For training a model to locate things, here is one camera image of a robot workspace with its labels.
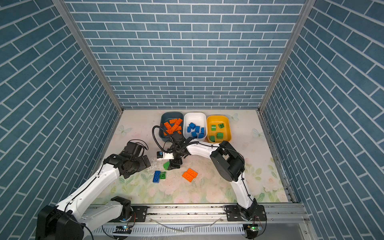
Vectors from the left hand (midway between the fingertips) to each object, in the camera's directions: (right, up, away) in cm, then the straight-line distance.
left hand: (143, 165), depth 83 cm
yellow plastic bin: (+45, +19, +26) cm, 55 cm away
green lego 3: (+40, +13, +17) cm, 46 cm away
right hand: (+12, +2, +7) cm, 14 cm away
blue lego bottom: (+34, +18, +22) cm, 44 cm away
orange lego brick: (+8, +22, +26) cm, 35 cm away
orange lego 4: (+27, -5, +4) cm, 28 cm away
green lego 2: (+46, +15, +22) cm, 53 cm away
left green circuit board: (-6, -28, -11) cm, 31 cm away
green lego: (+42, +21, +25) cm, 53 cm away
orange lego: (+11, +25, +29) cm, 40 cm away
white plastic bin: (+31, +27, +29) cm, 51 cm away
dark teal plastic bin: (+6, +28, +29) cm, 41 cm away
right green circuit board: (+58, -26, -12) cm, 65 cm away
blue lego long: (+26, +22, +25) cm, 42 cm away
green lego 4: (+11, -2, +7) cm, 13 cm away
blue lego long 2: (+7, -7, +2) cm, 10 cm away
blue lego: (+28, +16, +21) cm, 38 cm away
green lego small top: (+48, +22, +26) cm, 58 cm away
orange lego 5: (+24, -8, +4) cm, 26 cm away
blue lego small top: (+30, +20, +22) cm, 42 cm away
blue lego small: (+24, +20, +23) cm, 38 cm away
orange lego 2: (+16, +25, +29) cm, 41 cm away
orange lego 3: (+17, +17, +23) cm, 33 cm away
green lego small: (+10, -6, +3) cm, 12 cm away
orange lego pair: (+11, +18, +22) cm, 31 cm away
